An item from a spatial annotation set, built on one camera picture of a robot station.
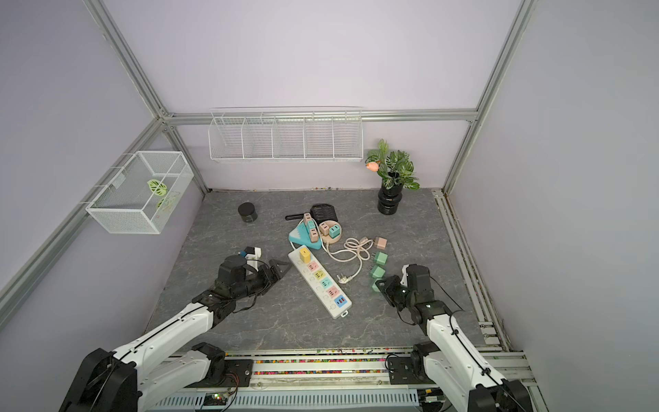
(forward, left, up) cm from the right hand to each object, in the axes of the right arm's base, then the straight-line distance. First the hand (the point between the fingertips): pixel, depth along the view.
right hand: (376, 282), depth 85 cm
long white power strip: (-3, +15, -4) cm, 16 cm away
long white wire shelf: (+52, +33, +23) cm, 65 cm away
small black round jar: (+34, +52, -4) cm, 62 cm away
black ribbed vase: (+36, -9, +2) cm, 37 cm away
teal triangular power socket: (+21, +27, -2) cm, 34 cm away
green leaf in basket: (+21, +69, +24) cm, 76 cm away
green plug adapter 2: (+12, -3, -5) cm, 13 cm away
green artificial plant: (+33, -8, +22) cm, 40 cm away
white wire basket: (+22, +76, +20) cm, 81 cm away
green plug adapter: (-1, +1, 0) cm, 2 cm away
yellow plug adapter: (+10, +25, 0) cm, 27 cm away
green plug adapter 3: (+6, -1, -4) cm, 7 cm away
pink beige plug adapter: (+18, -4, -4) cm, 19 cm away
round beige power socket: (+22, +16, -1) cm, 27 cm away
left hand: (+1, +29, +5) cm, 30 cm away
